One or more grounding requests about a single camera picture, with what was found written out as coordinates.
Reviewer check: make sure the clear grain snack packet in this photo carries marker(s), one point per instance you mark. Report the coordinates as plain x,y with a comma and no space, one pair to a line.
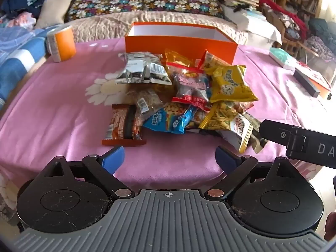
147,102

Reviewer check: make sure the silver black snack packet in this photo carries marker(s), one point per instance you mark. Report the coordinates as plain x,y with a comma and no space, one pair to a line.
158,74
131,71

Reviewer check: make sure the yellow stick snack packet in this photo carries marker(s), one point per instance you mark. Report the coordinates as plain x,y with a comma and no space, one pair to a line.
218,116

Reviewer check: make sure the pink daisy tablecloth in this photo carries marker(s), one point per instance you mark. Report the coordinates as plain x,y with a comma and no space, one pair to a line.
52,97

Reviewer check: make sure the long black box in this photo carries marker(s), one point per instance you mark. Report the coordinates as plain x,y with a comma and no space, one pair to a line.
305,82

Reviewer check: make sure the yellow green-print snack packet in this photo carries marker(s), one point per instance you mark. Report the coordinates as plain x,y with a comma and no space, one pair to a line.
231,86

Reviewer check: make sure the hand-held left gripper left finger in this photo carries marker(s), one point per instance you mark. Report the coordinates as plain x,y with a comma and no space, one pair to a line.
114,158

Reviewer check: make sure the small black object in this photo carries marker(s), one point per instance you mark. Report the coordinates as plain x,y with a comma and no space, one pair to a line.
240,7

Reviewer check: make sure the blue snack packet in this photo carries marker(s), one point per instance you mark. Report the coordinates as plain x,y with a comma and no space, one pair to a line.
170,118

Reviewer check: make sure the pile of clothes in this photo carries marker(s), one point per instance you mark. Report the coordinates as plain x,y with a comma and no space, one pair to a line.
286,18

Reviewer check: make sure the orange yellow snack packet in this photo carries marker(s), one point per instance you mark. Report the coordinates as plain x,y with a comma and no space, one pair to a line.
214,60

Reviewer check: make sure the orange white canister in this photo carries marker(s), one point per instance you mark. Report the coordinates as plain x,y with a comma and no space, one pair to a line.
64,43

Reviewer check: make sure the orange cardboard box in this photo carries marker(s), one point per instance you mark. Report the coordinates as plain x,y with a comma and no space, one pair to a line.
178,48

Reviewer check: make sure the beige quilted sofa cover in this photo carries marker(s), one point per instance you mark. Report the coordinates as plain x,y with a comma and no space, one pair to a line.
105,26

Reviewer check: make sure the pink floral clothing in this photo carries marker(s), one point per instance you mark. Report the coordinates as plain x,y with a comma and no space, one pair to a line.
18,19

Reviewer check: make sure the white orange-striped snack packet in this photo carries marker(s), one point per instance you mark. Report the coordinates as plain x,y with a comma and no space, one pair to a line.
240,134

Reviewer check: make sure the teal tissue pack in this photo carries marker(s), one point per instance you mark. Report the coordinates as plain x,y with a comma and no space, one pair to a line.
282,57

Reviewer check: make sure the gold translucent snack packet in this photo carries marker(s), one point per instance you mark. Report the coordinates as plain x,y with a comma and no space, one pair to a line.
178,59

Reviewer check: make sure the brown orange snack packet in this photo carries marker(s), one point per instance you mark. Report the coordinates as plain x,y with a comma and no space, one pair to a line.
122,124

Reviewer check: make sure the floral cushion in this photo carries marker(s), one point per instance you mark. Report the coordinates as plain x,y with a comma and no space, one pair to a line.
105,6
181,5

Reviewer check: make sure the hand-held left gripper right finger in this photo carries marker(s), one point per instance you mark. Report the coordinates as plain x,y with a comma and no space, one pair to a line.
225,158

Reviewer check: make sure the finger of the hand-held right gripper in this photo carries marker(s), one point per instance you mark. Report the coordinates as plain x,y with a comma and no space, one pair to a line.
274,131

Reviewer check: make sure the grey beige snack packet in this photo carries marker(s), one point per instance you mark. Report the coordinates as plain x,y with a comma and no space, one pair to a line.
258,140

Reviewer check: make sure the beige cushion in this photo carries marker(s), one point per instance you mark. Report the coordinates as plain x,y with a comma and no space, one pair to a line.
53,10

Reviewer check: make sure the white box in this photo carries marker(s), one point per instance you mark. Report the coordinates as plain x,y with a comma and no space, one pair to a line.
257,26

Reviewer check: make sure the clear pink-label snack packet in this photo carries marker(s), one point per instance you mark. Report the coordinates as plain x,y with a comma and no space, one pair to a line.
191,86

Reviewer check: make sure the wicker chair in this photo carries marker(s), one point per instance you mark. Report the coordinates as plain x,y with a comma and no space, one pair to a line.
294,46

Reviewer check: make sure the blue white blanket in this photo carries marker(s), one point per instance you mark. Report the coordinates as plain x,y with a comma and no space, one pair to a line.
18,57

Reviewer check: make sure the dark blue clothing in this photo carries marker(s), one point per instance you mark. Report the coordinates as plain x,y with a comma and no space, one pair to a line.
15,5

